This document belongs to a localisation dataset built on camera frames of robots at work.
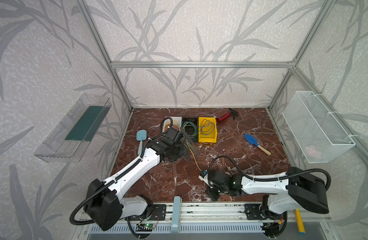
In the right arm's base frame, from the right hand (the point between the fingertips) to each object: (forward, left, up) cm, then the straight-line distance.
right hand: (205, 188), depth 81 cm
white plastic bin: (+44, +20, +3) cm, 49 cm away
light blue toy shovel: (+34, +43, +1) cm, 55 cm away
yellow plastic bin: (+32, -6, 0) cm, 33 cm away
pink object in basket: (+13, -52, +20) cm, 57 cm away
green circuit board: (-17, +31, -2) cm, 35 cm away
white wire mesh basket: (+12, -47, +34) cm, 60 cm away
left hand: (+17, +9, +16) cm, 25 cm away
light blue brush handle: (-12, +14, +6) cm, 19 cm away
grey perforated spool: (+20, +8, +13) cm, 25 cm away
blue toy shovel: (+31, -35, -2) cm, 47 cm away
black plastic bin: (+38, +9, +3) cm, 39 cm away
